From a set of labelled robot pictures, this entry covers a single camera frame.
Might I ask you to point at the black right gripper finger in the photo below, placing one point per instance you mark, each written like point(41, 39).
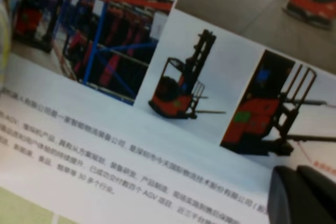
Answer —
point(301, 195)

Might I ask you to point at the white robotics magazine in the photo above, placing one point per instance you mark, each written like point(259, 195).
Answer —
point(214, 115)

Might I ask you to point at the green checkered tablecloth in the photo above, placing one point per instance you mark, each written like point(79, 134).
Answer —
point(17, 208)

